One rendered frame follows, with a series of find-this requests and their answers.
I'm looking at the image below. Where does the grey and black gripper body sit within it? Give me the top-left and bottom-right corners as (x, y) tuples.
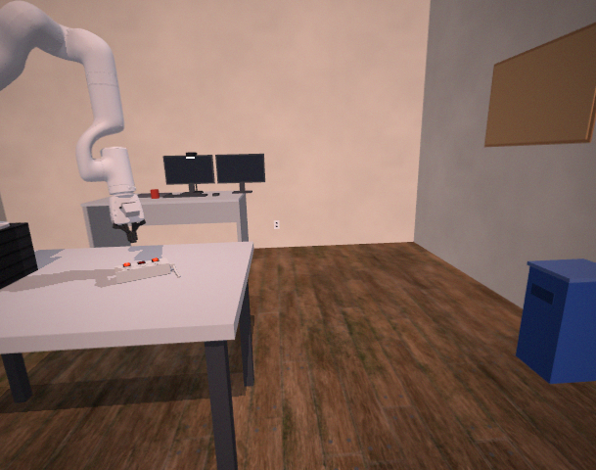
(109, 193), (145, 225)

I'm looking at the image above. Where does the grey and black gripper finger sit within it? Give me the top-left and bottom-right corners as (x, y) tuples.
(131, 219), (146, 243)
(113, 222), (134, 243)

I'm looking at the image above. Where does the white power strip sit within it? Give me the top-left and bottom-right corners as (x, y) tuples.
(115, 258), (180, 284)

